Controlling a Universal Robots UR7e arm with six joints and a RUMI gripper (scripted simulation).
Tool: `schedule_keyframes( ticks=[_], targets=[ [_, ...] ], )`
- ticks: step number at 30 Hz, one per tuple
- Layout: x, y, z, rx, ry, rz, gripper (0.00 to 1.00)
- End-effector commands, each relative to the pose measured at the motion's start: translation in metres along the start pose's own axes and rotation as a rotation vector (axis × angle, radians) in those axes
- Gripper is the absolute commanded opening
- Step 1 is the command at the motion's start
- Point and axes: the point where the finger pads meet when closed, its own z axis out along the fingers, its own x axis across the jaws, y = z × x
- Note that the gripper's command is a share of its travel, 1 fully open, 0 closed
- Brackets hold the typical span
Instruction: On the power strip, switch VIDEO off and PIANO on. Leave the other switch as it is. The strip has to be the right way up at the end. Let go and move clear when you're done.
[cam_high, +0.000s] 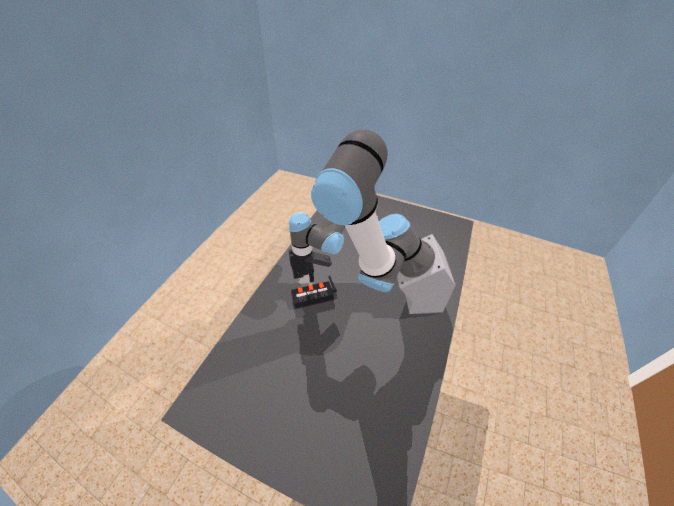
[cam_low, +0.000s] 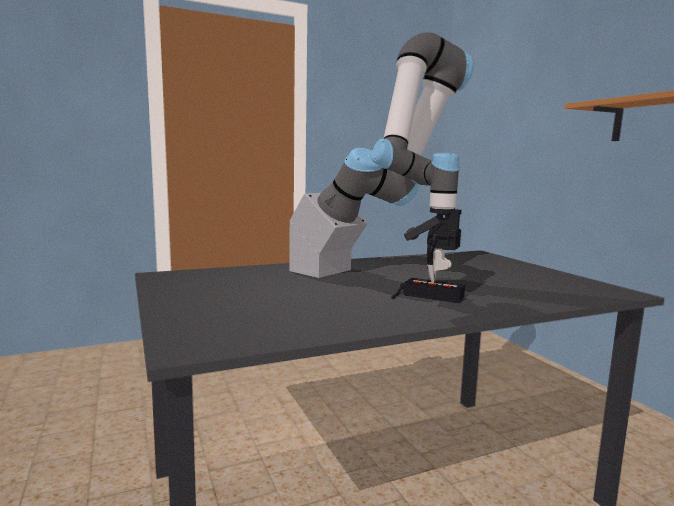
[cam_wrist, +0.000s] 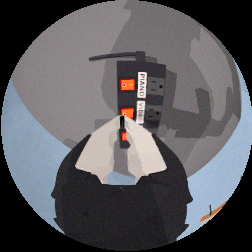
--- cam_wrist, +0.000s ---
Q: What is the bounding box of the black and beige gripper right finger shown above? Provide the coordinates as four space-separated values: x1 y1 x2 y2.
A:
123 115 193 204

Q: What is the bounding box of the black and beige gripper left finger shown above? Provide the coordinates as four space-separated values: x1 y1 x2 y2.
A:
51 115 123 199

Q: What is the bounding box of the black power strip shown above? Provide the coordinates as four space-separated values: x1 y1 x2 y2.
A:
89 51 166 149

